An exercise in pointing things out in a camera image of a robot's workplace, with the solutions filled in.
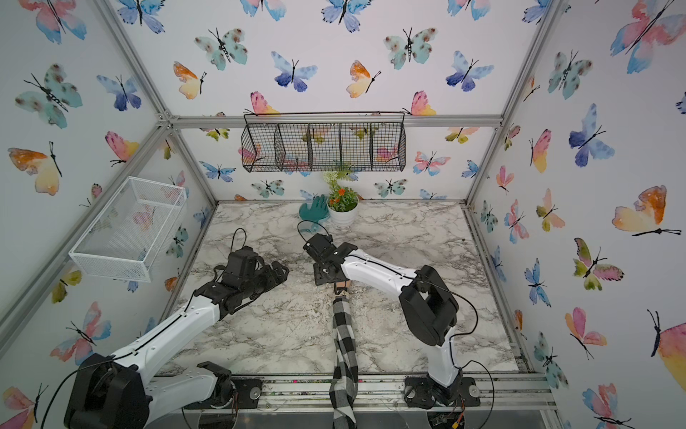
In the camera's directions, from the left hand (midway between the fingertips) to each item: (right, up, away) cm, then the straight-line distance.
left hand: (283, 272), depth 85 cm
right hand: (+14, 0, +3) cm, 14 cm away
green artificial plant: (+18, +25, +14) cm, 33 cm away
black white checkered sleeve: (+20, -26, -17) cm, 36 cm away
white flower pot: (+18, +18, +20) cm, 33 cm away
